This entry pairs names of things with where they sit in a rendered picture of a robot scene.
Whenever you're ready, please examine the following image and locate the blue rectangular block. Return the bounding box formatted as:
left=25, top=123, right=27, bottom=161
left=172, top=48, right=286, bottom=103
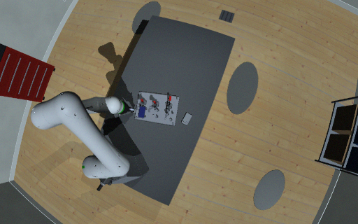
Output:
left=138, top=106, right=145, bottom=118

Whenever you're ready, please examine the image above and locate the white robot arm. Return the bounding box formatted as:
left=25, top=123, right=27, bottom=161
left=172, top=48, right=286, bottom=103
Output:
left=31, top=91, right=130, bottom=191

